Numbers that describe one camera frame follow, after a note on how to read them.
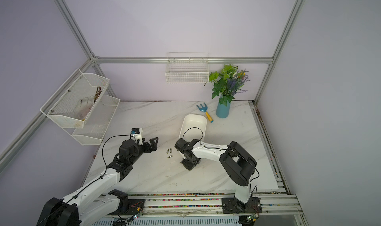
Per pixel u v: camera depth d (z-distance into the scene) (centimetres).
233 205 73
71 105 76
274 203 76
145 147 74
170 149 95
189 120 109
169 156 91
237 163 47
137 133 72
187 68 95
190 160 75
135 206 72
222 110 108
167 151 93
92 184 50
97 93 81
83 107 78
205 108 115
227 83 86
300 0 69
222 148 51
